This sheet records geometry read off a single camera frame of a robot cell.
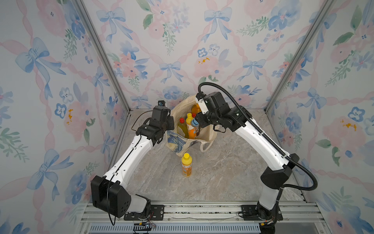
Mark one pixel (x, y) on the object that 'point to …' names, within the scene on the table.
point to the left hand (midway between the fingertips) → (169, 118)
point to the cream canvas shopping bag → (177, 145)
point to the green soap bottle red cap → (184, 127)
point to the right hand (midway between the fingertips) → (200, 115)
